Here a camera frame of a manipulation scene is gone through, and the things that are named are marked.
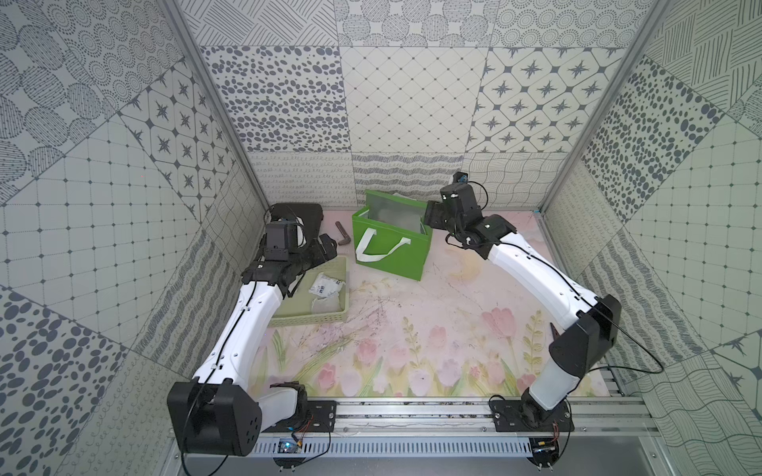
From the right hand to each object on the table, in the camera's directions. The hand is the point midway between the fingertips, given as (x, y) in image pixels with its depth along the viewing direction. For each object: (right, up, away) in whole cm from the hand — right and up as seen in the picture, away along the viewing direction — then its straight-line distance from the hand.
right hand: (442, 212), depth 82 cm
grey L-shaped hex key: (-31, -8, +28) cm, 42 cm away
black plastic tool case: (-47, +2, +36) cm, 60 cm away
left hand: (-34, -9, -2) cm, 35 cm away
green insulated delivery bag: (-15, -6, +4) cm, 17 cm away
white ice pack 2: (-33, -28, +11) cm, 45 cm away
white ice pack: (-37, -23, +14) cm, 46 cm away
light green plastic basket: (-44, -30, +12) cm, 55 cm away
